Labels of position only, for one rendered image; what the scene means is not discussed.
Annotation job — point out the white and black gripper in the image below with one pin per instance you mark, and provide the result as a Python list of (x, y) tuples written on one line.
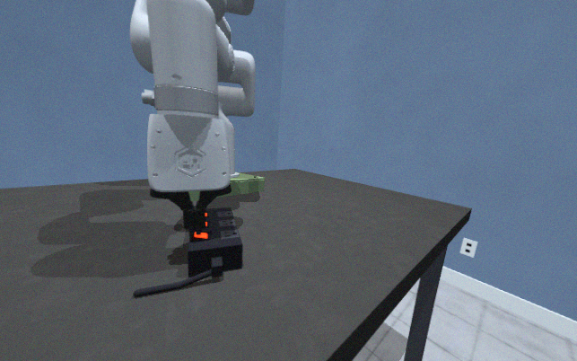
[(188, 155)]

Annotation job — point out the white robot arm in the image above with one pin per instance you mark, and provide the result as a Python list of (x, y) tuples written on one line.
[(191, 55)]

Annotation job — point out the black power strip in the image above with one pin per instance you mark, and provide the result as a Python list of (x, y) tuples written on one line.
[(219, 243)]

